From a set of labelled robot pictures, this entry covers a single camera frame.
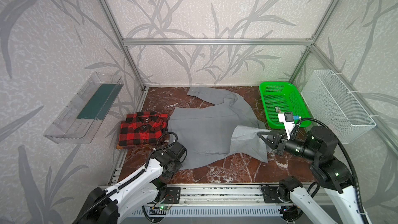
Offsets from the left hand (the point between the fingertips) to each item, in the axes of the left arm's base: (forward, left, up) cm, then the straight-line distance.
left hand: (180, 164), depth 83 cm
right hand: (+4, -35, +33) cm, 48 cm away
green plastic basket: (+50, -70, -2) cm, 86 cm away
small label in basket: (+38, -64, -1) cm, 74 cm away
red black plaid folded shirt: (+18, +23, +7) cm, 30 cm away
